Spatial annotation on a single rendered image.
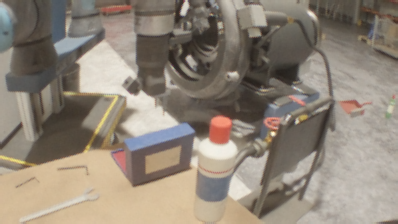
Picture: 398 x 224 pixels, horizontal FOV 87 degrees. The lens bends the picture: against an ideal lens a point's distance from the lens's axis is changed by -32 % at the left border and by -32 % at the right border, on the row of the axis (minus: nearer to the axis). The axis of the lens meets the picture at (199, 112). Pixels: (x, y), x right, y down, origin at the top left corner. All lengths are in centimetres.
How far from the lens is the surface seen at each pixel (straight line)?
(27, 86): 88
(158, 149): 64
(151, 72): 64
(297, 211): 135
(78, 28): 127
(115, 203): 65
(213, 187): 53
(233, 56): 133
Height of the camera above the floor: 93
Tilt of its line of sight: 27 degrees down
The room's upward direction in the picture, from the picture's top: 4 degrees clockwise
